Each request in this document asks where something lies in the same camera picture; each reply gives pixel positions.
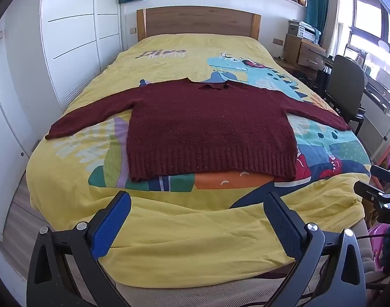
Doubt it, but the white printer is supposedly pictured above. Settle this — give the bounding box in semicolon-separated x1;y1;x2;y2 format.
288;20;321;44

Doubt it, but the white wardrobe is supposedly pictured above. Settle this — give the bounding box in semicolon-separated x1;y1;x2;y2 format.
0;0;123;240

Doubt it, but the wooden headboard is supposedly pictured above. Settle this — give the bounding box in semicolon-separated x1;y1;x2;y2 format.
136;6;262;42

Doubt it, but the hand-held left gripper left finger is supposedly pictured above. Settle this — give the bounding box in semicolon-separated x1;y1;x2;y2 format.
26;191;132;307

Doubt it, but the wooden drawer cabinet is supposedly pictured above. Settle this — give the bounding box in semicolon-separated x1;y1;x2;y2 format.
283;34;327;71

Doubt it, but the dark red knit sweater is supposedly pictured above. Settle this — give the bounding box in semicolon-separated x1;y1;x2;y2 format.
45;78;352;182

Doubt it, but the grey office chair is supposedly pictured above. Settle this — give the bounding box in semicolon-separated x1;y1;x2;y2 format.
323;54;369;135

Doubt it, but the black bag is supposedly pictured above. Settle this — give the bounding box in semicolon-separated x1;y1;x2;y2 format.
314;65;334;95

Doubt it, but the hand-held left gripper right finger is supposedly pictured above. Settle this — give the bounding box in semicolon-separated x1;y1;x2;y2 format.
264;192;366;307

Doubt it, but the yellow dinosaur print bedspread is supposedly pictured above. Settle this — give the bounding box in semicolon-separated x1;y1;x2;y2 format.
25;34;373;289

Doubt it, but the white desk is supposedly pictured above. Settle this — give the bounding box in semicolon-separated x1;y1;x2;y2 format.
360;78;390;160

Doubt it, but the pink plastic toy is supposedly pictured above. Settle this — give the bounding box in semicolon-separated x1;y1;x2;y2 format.
367;223;390;271

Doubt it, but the window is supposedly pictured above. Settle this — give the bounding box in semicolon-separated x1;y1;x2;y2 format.
337;0;390;80

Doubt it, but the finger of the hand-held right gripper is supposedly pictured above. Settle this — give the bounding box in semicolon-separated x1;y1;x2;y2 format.
353;182;388;207
370;165;390;183

